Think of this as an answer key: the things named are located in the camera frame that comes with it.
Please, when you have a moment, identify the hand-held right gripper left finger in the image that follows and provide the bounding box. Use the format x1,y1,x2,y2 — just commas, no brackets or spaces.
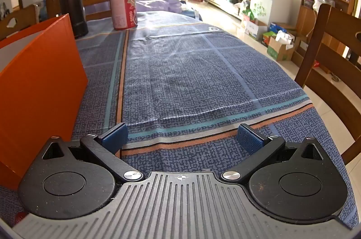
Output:
42,123,143,183

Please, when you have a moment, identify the red can with yellow lid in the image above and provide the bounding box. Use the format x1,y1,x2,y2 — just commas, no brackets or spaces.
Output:
108,0,139,31

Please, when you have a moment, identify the wooden chair with heart cutout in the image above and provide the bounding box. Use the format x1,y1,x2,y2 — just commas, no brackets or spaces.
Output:
0,4,38,40

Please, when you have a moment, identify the purple blanket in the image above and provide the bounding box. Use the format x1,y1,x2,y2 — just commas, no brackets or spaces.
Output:
135,0,204,21

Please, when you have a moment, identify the white chest freezer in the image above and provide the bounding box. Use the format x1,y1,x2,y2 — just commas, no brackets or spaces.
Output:
250,0,295,26

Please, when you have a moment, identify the blue patterned tablecloth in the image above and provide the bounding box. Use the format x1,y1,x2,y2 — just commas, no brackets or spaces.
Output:
0,10,360,231

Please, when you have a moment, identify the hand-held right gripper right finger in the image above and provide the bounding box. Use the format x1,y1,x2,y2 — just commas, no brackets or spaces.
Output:
221,123,324,182

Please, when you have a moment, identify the open cardboard box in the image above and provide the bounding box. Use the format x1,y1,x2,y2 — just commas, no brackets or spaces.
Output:
266,32,295,62

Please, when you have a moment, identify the wooden chair with oval cutout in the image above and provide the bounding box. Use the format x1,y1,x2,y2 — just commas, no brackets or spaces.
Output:
294,3,361,166

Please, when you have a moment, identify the white television cabinet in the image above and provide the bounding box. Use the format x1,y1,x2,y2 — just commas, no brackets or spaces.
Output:
207,0,251,19

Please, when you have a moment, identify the white plastic bag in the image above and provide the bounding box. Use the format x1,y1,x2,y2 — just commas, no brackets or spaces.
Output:
313,0,336,14

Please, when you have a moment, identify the orange cardboard box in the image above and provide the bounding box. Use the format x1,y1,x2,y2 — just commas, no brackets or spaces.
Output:
0,13,89,191

